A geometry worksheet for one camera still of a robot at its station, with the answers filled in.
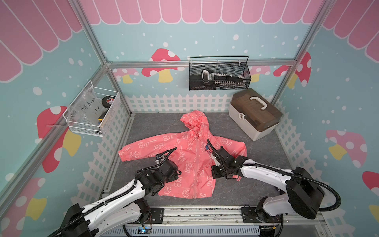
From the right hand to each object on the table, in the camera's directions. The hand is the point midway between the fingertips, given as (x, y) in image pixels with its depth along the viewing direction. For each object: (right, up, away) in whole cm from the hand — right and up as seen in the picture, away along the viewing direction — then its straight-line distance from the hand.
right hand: (211, 173), depth 85 cm
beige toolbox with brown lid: (+28, +35, +10) cm, 46 cm away
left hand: (-23, 0, -4) cm, 24 cm away
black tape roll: (-58, +41, -5) cm, 71 cm away
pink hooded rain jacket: (-11, +9, +12) cm, 19 cm away
